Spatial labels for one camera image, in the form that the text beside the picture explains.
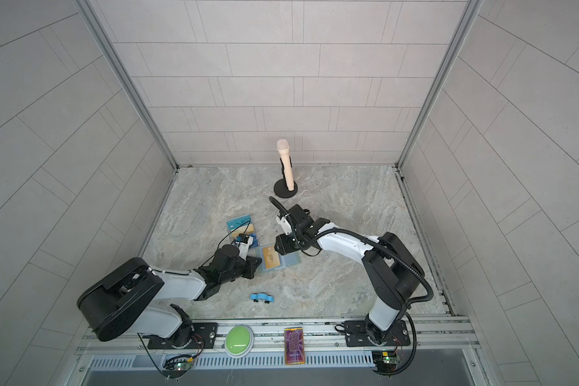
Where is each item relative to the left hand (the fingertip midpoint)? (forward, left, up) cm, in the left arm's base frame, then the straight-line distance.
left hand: (268, 260), depth 88 cm
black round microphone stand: (+33, -3, +3) cm, 33 cm away
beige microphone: (+32, -5, +27) cm, 42 cm away
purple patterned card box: (-26, -10, +4) cm, 29 cm away
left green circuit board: (-31, +22, +4) cm, 38 cm away
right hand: (+2, -4, +6) cm, 7 cm away
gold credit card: (+1, -1, +2) cm, 2 cm away
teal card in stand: (+12, +12, +7) cm, 18 cm away
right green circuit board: (-30, -36, +1) cm, 47 cm away
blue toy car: (-13, +1, +4) cm, 14 cm away
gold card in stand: (+11, +10, +3) cm, 15 cm away
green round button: (-25, +6, +4) cm, 26 cm away
